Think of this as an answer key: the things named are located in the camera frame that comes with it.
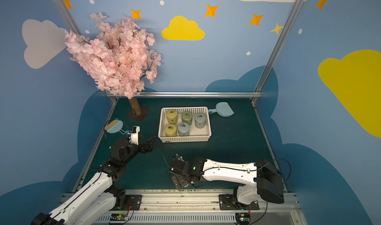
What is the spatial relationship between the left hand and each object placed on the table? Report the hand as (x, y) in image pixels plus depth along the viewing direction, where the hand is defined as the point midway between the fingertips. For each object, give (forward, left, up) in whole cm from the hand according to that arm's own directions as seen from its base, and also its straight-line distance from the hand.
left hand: (148, 134), depth 81 cm
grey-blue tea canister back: (+18, -30, -10) cm, 36 cm away
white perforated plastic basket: (+12, -27, -20) cm, 36 cm away
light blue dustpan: (+35, -48, -17) cm, 62 cm away
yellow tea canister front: (+9, -11, -9) cm, 16 cm away
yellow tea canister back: (+21, -10, -10) cm, 26 cm away
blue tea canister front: (+10, -19, -9) cm, 23 cm away
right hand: (-18, -20, -9) cm, 29 cm away
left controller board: (-37, +11, -18) cm, 42 cm away
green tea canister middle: (+20, -21, -9) cm, 30 cm away
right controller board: (-36, -51, -19) cm, 65 cm away
